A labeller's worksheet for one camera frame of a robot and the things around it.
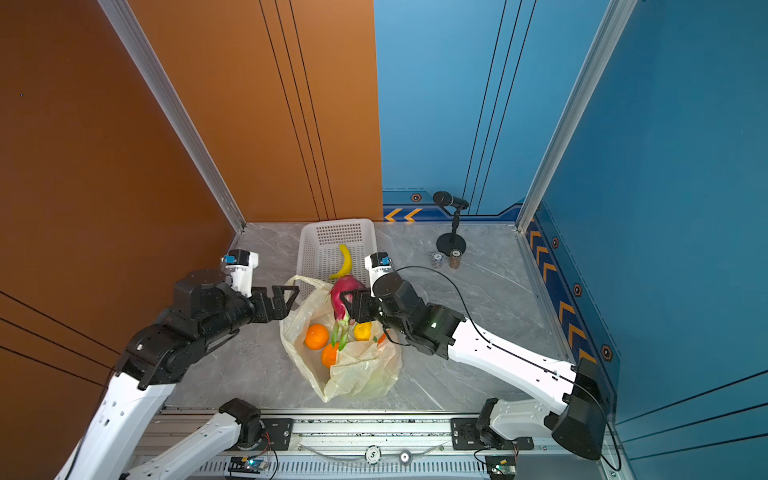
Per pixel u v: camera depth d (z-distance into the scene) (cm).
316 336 85
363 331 83
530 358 43
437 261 103
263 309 55
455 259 103
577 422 37
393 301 50
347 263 105
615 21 71
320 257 109
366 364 69
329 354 84
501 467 71
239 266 55
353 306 66
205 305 46
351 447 72
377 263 60
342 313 66
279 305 57
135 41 73
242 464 71
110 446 37
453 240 112
